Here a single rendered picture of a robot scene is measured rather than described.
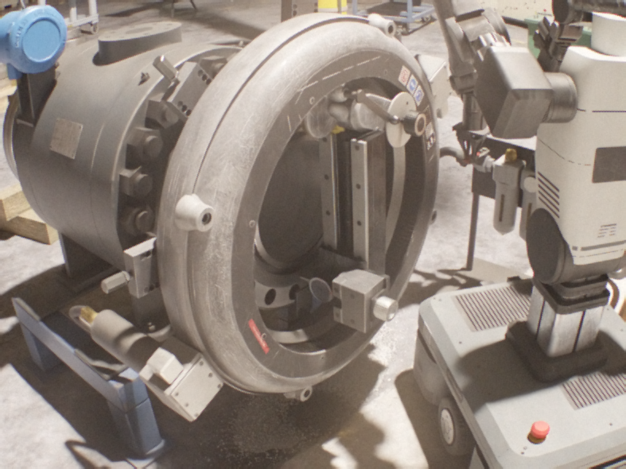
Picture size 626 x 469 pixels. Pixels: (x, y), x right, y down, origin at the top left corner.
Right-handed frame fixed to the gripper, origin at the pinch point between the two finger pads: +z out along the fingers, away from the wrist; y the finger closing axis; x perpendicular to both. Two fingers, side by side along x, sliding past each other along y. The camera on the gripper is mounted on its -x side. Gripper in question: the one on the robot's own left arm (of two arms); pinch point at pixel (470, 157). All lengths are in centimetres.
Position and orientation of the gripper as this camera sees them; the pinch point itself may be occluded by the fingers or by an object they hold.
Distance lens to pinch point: 185.2
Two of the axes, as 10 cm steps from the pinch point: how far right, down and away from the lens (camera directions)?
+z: 0.2, 8.8, 4.7
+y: -7.9, -2.8, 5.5
